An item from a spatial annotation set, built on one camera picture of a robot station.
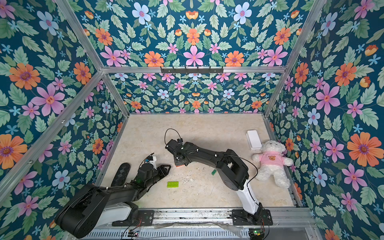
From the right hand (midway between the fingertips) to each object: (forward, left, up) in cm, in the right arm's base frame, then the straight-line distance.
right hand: (181, 159), depth 90 cm
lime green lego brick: (-14, +4, -4) cm, 15 cm away
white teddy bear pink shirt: (0, -55, +2) cm, 55 cm away
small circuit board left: (-37, +20, -7) cm, 43 cm away
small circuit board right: (-35, -40, -8) cm, 54 cm away
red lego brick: (-2, +1, -4) cm, 4 cm away
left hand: (-4, +6, -1) cm, 7 cm away
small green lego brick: (-6, -20, -4) cm, 21 cm away
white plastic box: (+16, -47, -1) cm, 50 cm away
